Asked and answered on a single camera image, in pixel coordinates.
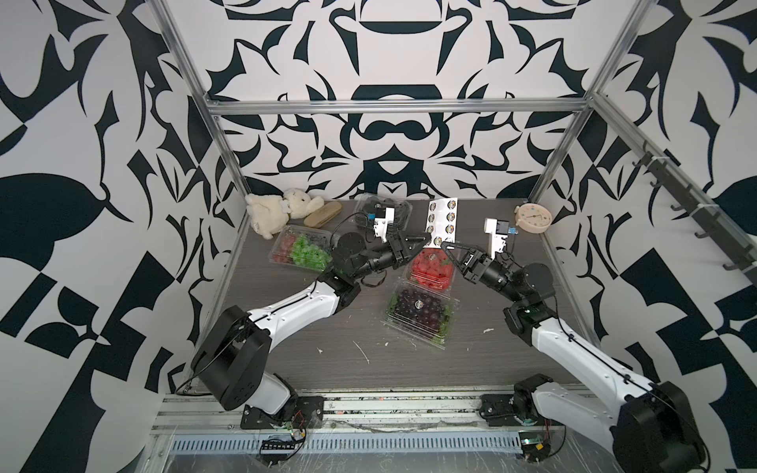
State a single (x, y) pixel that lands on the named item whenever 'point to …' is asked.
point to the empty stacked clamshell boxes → (366, 205)
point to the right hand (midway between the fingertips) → (443, 247)
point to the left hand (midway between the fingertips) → (429, 234)
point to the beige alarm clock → (532, 218)
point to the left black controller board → (274, 443)
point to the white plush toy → (269, 213)
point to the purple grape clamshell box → (425, 314)
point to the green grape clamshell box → (303, 246)
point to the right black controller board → (534, 446)
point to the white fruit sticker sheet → (442, 222)
